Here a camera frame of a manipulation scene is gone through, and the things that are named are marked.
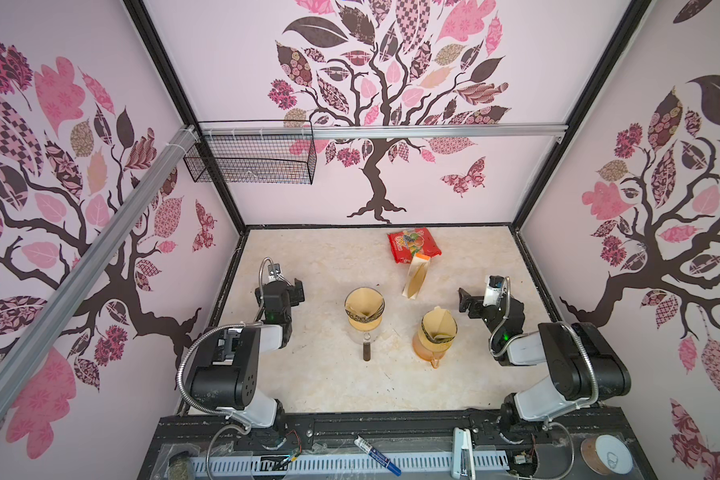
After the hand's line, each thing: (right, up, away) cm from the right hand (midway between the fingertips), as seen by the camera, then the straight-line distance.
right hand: (476, 286), depth 92 cm
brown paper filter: (-15, -8, -13) cm, 21 cm away
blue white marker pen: (-32, -38, -23) cm, 55 cm away
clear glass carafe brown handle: (-35, -13, -13) cm, 40 cm away
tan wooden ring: (-36, -10, -12) cm, 39 cm away
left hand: (-62, 0, +2) cm, 62 cm away
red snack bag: (-20, +14, +16) cm, 29 cm away
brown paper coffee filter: (-36, -3, -12) cm, 38 cm away
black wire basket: (-72, +44, +2) cm, 84 cm away
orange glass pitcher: (-17, -19, -9) cm, 27 cm away
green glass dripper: (-15, -14, -13) cm, 24 cm away
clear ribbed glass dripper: (-32, -6, -16) cm, 37 cm away
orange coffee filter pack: (-18, +2, +8) cm, 20 cm away
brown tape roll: (+19, -35, -27) cm, 48 cm away
